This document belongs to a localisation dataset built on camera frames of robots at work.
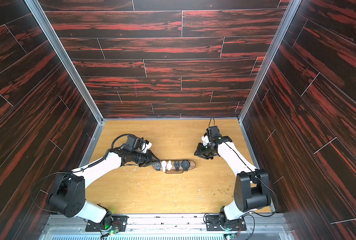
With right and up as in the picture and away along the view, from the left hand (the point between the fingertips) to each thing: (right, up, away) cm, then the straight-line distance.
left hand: (160, 161), depth 84 cm
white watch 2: (+5, -3, +2) cm, 6 cm away
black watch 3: (+15, -2, +2) cm, 15 cm away
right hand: (+23, +4, +5) cm, 24 cm away
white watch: (+2, -2, +3) cm, 4 cm away
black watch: (-1, -3, +1) cm, 4 cm away
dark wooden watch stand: (+19, -3, +2) cm, 20 cm away
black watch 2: (+10, -3, +3) cm, 11 cm away
